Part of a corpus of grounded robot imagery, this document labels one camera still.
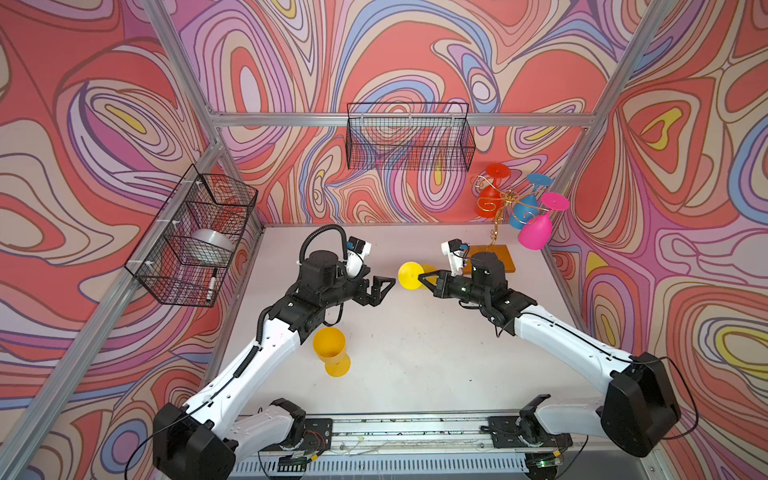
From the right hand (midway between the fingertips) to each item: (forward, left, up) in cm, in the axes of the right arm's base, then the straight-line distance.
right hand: (421, 284), depth 78 cm
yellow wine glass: (+2, +3, +1) cm, 4 cm away
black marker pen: (-2, +52, +6) cm, 53 cm away
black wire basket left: (+5, +60, +10) cm, 61 cm away
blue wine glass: (+25, -36, +3) cm, 44 cm away
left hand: (-1, +10, +6) cm, 12 cm away
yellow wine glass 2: (-11, +25, -10) cm, 29 cm away
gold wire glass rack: (+21, -30, -12) cm, 38 cm away
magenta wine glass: (+15, -35, +1) cm, 38 cm away
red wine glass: (+29, -25, +4) cm, 38 cm away
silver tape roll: (+4, +51, +13) cm, 53 cm away
